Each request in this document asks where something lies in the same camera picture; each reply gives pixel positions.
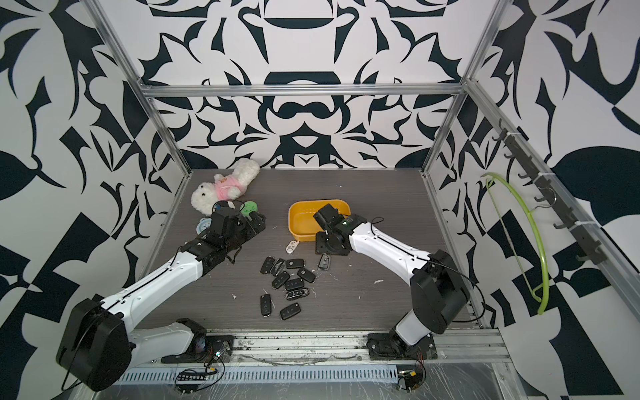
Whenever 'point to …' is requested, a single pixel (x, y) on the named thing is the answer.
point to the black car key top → (295, 263)
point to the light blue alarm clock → (204, 223)
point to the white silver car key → (291, 246)
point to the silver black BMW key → (325, 262)
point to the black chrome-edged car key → (294, 294)
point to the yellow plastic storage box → (302, 225)
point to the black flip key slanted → (277, 267)
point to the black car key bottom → (290, 311)
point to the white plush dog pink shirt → (225, 187)
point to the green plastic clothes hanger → (541, 292)
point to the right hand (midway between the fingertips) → (324, 243)
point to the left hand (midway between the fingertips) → (256, 218)
